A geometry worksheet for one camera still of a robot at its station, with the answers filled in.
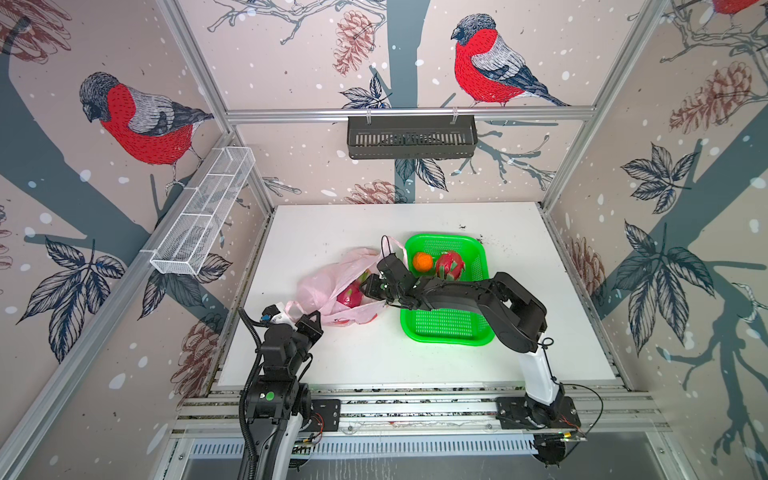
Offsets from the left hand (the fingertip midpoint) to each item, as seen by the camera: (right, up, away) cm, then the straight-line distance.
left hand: (319, 311), depth 77 cm
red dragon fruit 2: (+7, +2, +10) cm, 13 cm away
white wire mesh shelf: (-32, +28, +2) cm, 43 cm away
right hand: (+9, +3, +14) cm, 16 cm away
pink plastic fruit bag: (-3, +4, +11) cm, 12 cm away
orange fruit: (+29, +11, +20) cm, 37 cm away
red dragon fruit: (+37, +10, +15) cm, 42 cm away
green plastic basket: (+41, -8, +10) cm, 43 cm away
